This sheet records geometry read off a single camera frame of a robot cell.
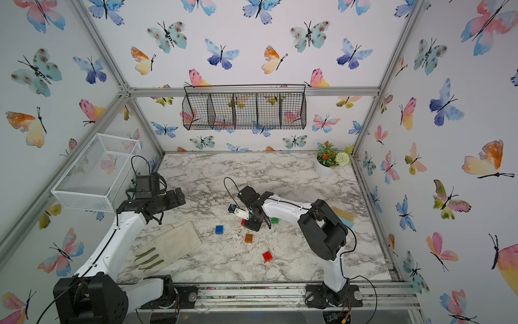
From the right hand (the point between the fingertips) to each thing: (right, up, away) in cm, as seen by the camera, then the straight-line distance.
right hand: (253, 220), depth 91 cm
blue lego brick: (-15, -4, -1) cm, 15 cm away
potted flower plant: (+36, +27, +8) cm, 46 cm away
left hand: (-32, +12, -7) cm, 35 cm away
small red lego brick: (+6, -12, -8) cm, 16 cm away
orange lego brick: (-2, -6, -4) cm, 8 cm away
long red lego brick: (-5, -1, 0) cm, 5 cm away
